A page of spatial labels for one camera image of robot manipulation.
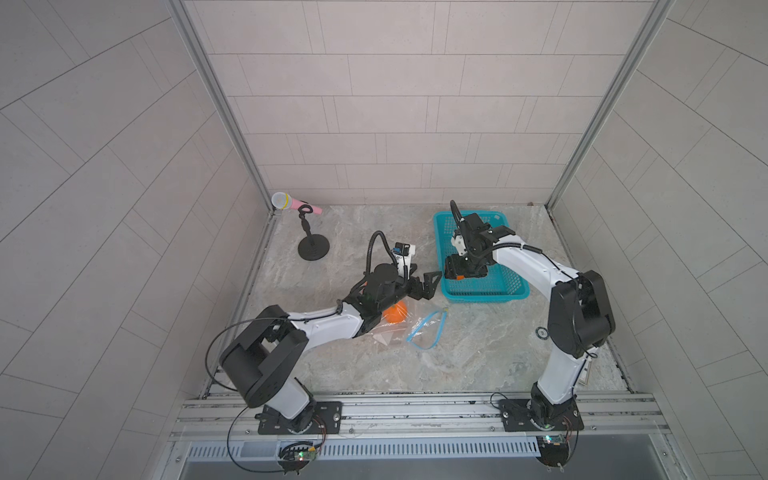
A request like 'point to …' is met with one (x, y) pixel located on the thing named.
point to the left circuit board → (295, 456)
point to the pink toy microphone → (284, 201)
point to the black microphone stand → (311, 247)
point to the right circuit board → (553, 449)
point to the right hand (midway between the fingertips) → (454, 271)
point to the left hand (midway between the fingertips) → (433, 269)
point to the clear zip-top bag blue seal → (414, 323)
